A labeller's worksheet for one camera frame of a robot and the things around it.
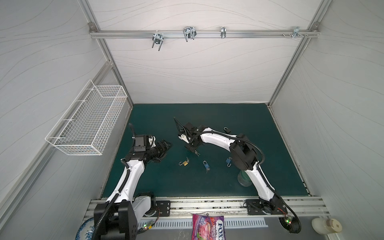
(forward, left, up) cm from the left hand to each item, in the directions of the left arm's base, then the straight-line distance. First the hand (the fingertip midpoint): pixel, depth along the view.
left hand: (171, 145), depth 83 cm
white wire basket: (0, +37, +19) cm, 42 cm away
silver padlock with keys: (+20, -36, -12) cm, 43 cm away
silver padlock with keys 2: (+2, -14, -12) cm, 19 cm away
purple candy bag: (-36, -20, -10) cm, 43 cm away
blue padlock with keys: (-7, -21, -12) cm, 25 cm away
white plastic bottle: (-35, -71, -5) cm, 79 cm away
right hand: (+9, -11, -12) cm, 18 cm away
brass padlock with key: (-5, -7, -12) cm, 15 cm away
